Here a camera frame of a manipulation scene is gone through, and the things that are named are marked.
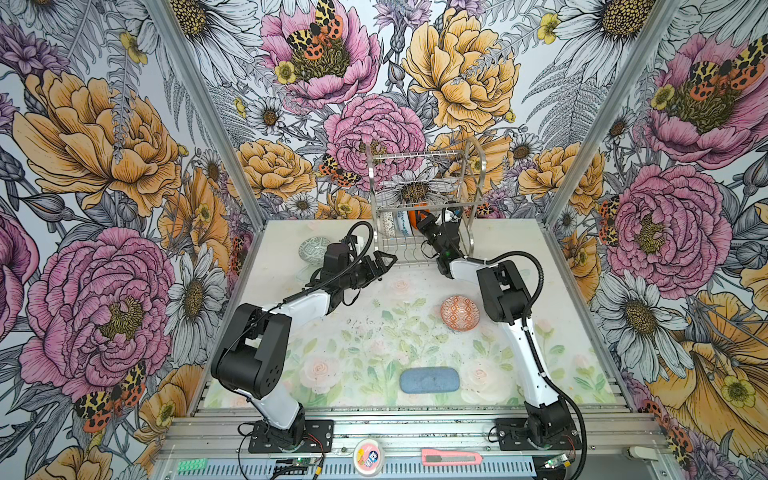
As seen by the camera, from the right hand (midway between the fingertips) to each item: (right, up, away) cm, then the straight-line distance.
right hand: (415, 213), depth 106 cm
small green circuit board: (-30, -62, -35) cm, 77 cm away
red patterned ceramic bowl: (+13, -32, -12) cm, 37 cm away
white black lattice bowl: (-9, -3, -2) cm, 10 cm away
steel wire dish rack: (-2, +11, +9) cm, 15 cm away
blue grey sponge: (+2, -47, -26) cm, 54 cm away
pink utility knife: (+2, -61, -35) cm, 71 cm away
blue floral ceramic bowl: (-4, -4, -1) cm, 5 cm away
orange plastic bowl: (0, -1, -1) cm, 1 cm away
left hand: (-9, -19, -17) cm, 27 cm away
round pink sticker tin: (-13, -56, -43) cm, 72 cm away
